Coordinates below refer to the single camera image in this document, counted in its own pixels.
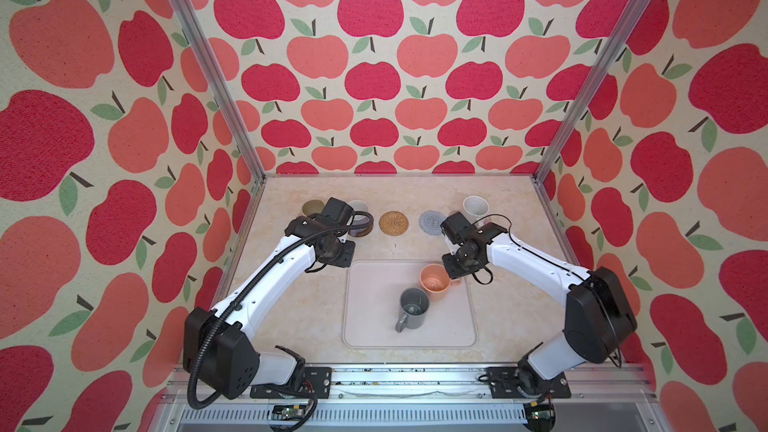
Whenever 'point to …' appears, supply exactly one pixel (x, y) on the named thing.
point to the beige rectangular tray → (372, 301)
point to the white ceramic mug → (475, 208)
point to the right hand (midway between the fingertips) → (459, 267)
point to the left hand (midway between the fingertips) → (348, 257)
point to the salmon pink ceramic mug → (435, 280)
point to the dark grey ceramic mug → (414, 303)
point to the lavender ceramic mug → (363, 220)
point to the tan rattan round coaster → (393, 223)
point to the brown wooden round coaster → (365, 232)
